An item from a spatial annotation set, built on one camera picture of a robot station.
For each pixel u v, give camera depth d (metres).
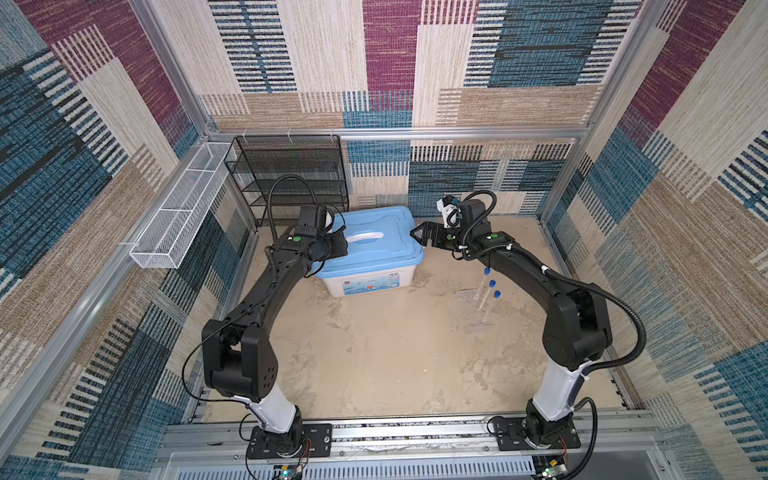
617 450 0.73
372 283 0.94
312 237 0.66
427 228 0.79
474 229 0.70
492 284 0.84
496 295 0.82
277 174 1.08
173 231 0.93
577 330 0.49
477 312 0.93
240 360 0.44
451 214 0.81
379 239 0.92
